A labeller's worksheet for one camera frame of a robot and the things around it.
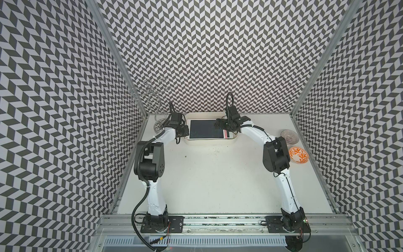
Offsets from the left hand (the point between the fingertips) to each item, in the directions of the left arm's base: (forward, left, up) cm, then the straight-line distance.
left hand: (185, 131), depth 101 cm
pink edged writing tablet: (+3, -14, -2) cm, 14 cm away
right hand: (+3, -24, +2) cm, 24 cm away
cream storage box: (+12, -15, +2) cm, 19 cm away
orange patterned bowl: (-16, -70, -4) cm, 72 cm away
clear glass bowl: (-3, -69, -3) cm, 70 cm away
